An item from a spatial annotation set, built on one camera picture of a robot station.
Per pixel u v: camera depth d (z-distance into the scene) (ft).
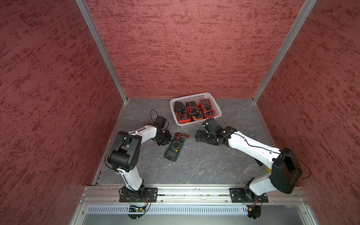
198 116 3.28
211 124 2.11
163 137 2.70
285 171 1.40
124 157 1.56
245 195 2.15
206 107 3.38
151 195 2.46
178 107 3.42
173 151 2.89
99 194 2.49
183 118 3.18
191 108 3.17
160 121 2.59
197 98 3.72
